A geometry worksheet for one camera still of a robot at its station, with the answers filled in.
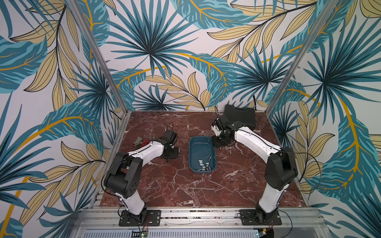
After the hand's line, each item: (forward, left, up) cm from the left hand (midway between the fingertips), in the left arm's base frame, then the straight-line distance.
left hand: (173, 156), depth 92 cm
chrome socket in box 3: (-6, -19, -2) cm, 20 cm away
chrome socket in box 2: (-4, -21, -1) cm, 21 cm away
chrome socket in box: (-3, -17, -2) cm, 17 cm away
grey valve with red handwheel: (+10, +23, 0) cm, 25 cm away
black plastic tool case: (+33, -52, +3) cm, 62 cm away
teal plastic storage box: (+3, -18, -3) cm, 19 cm away
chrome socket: (+5, -36, -2) cm, 37 cm away
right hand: (+6, -25, +8) cm, 27 cm away
